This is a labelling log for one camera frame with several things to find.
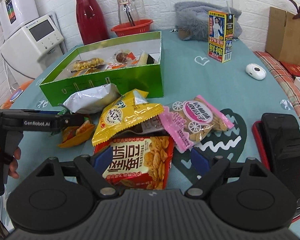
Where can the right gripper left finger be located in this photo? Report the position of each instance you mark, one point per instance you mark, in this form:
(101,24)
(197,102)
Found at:
(91,169)

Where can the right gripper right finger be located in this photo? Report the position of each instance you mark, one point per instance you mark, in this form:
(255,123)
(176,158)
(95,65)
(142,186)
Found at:
(211,170)

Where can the red bean snack bag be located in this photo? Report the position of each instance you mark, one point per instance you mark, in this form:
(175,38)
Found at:
(139,162)

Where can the white red snack packet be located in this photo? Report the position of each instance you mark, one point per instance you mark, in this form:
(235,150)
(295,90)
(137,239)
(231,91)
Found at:
(112,66)

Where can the green snack bag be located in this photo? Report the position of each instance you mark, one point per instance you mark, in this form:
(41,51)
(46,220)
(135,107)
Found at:
(65,111)

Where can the yellow cake pack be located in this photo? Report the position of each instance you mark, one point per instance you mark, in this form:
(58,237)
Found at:
(82,67)

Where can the clear cracker pack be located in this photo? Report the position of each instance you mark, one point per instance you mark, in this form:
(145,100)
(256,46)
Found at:
(146,59)

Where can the person left hand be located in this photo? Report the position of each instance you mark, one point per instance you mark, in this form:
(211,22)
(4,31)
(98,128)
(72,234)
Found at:
(13,165)

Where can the orange stool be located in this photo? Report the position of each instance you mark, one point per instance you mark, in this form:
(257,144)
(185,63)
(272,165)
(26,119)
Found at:
(9,102)

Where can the orange jelly cup snack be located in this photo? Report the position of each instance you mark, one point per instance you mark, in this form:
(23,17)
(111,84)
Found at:
(74,136)

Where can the pink cookie bag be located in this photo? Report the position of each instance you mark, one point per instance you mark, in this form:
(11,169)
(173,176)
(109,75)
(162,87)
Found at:
(189,122)

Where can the silver foil snack bag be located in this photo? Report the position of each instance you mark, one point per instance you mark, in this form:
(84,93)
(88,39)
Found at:
(92,100)

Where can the yellow snack bag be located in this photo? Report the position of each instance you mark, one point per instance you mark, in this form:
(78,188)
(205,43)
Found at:
(130,109)

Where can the white water dispenser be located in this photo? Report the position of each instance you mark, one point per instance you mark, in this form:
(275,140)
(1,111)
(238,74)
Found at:
(32,49)

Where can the black phone red case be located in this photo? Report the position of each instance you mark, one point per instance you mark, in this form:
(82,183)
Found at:
(277,137)

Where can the small white round device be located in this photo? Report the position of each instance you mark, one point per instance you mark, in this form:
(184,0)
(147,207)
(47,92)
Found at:
(255,71)

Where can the green cardboard box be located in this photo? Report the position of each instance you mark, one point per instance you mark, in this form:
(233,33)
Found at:
(60,83)

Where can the red plaid cloth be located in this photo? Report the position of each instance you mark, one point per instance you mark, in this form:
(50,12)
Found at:
(283,77)

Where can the white water purifier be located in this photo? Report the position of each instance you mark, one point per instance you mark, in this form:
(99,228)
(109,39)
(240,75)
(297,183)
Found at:
(14,14)

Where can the red thermos jug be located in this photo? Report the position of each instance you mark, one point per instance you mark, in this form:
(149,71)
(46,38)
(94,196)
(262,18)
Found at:
(90,21)

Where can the yellow juice carton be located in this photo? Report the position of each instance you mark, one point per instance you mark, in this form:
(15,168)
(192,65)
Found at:
(221,34)

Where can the brown cardboard box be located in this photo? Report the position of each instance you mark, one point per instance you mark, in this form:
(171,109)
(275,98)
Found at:
(283,36)

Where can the red plastic basket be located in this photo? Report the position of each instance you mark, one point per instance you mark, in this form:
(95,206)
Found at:
(141,26)

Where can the black chopsticks in pitcher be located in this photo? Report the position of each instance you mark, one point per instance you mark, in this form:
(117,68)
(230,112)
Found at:
(124,12)

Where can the glass pitcher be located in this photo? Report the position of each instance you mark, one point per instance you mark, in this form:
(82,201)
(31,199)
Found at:
(138,10)

